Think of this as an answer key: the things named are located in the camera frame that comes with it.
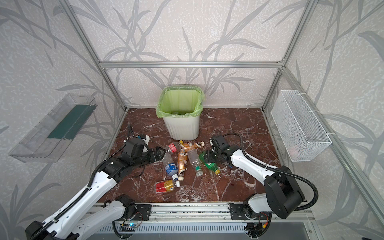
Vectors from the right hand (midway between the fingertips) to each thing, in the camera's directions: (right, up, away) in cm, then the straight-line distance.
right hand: (208, 153), depth 87 cm
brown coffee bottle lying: (-16, -6, -1) cm, 17 cm away
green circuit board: (-39, -31, -16) cm, 52 cm away
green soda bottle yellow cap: (+1, -7, -2) cm, 8 cm away
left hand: (-24, +4, -10) cm, 27 cm away
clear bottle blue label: (-22, -7, -3) cm, 23 cm away
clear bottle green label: (-7, -5, 0) cm, 9 cm away
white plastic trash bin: (-14, +15, 0) cm, 20 cm away
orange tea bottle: (-13, +3, +5) cm, 14 cm away
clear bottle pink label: (-22, +2, +4) cm, 23 cm away
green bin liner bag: (-19, +32, +11) cm, 39 cm away
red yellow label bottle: (-24, -15, -10) cm, 30 cm away
